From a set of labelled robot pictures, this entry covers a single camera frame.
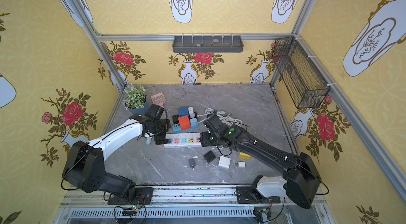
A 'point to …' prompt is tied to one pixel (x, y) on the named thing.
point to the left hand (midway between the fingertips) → (172, 129)
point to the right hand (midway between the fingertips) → (201, 142)
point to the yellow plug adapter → (245, 156)
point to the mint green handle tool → (148, 141)
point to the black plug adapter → (209, 156)
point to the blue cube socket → (183, 111)
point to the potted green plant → (135, 100)
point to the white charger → (192, 114)
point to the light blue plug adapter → (194, 123)
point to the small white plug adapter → (241, 164)
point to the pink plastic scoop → (159, 99)
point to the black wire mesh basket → (304, 84)
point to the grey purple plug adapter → (192, 162)
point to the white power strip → (181, 140)
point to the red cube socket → (185, 123)
